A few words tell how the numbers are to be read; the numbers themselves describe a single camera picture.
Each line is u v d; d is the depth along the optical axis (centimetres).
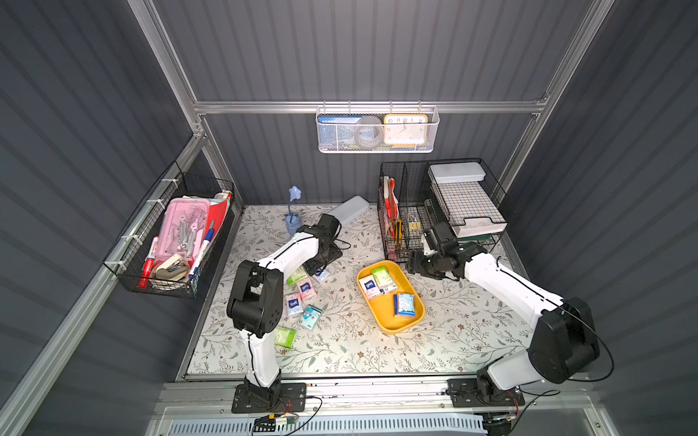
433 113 89
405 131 89
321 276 96
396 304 87
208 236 71
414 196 116
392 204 111
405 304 85
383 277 91
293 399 74
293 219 105
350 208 119
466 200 94
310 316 87
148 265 65
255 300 52
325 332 85
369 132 91
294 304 89
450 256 62
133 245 62
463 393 73
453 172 101
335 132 84
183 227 72
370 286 89
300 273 96
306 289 92
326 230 77
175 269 64
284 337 82
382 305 90
